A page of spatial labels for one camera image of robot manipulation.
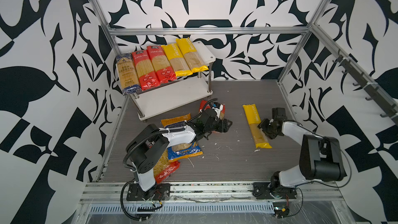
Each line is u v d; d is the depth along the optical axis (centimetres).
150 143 52
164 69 74
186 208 71
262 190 74
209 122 69
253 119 97
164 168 78
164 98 107
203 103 111
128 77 71
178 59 80
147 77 71
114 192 76
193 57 81
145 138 43
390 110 51
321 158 50
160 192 74
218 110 79
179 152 83
